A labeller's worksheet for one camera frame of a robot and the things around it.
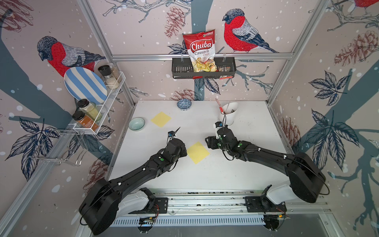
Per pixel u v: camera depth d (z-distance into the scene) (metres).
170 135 0.74
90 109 0.64
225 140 0.66
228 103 1.03
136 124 1.04
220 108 1.04
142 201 0.60
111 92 0.76
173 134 0.76
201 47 0.80
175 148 0.63
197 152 0.92
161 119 1.10
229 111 1.06
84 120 0.61
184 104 1.18
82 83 0.70
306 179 0.43
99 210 0.40
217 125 0.77
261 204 0.66
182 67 0.95
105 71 0.79
